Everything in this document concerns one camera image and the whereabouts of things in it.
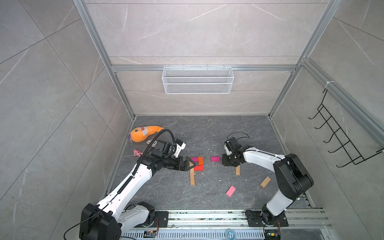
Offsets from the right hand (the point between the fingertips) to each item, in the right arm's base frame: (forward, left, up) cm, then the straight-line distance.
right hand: (225, 162), depth 93 cm
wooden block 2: (-9, +22, 0) cm, 24 cm away
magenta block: (+2, +7, -1) cm, 7 cm away
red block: (-3, +17, -1) cm, 18 cm away
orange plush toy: (+17, +56, +8) cm, 59 cm away
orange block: (0, +16, +1) cm, 16 cm away
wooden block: (-7, +22, +1) cm, 23 cm away
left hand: (-8, +22, +16) cm, 28 cm away
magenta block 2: (+3, +19, 0) cm, 19 cm away
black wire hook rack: (-9, -48, +30) cm, 57 cm away
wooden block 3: (-6, -7, 0) cm, 9 cm away
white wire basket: (+47, +17, +29) cm, 58 cm away
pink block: (-18, 0, 0) cm, 18 cm away
